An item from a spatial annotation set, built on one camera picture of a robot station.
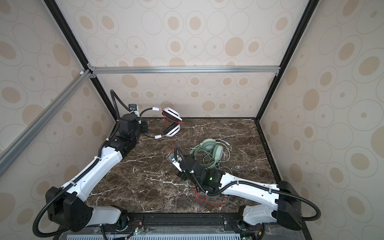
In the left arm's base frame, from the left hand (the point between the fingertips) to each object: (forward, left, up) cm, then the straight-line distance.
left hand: (145, 115), depth 77 cm
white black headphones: (-5, -14, -5) cm, 15 cm away
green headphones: (-3, -35, -32) cm, 47 cm away
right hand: (-19, -18, -11) cm, 29 cm away
